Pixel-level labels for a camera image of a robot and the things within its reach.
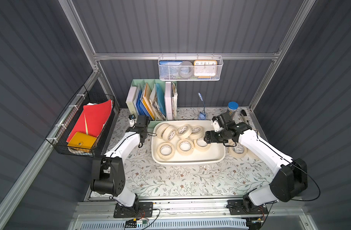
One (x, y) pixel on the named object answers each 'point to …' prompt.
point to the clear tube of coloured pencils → (232, 107)
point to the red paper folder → (91, 119)
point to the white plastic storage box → (216, 154)
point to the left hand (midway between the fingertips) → (132, 132)
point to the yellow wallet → (82, 142)
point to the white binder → (168, 100)
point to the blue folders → (141, 109)
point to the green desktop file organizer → (155, 99)
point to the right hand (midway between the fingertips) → (213, 137)
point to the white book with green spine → (129, 100)
